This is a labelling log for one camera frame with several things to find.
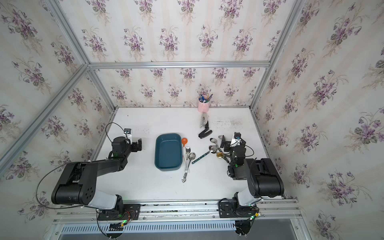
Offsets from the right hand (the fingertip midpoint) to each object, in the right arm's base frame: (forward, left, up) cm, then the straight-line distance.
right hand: (234, 136), depth 90 cm
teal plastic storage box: (-6, +41, -9) cm, 42 cm away
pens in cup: (+33, +19, 0) cm, 38 cm away
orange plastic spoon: (+2, +31, -9) cm, 32 cm away
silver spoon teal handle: (-3, +13, -10) cm, 16 cm away
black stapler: (+7, +18, -9) cm, 21 cm away
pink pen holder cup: (+30, +18, -5) cm, 35 cm away
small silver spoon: (-10, +27, -9) cm, 30 cm away
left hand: (-1, +62, -3) cm, 62 cm away
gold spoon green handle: (-7, +8, -10) cm, 15 cm away
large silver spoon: (-6, +29, -9) cm, 31 cm away
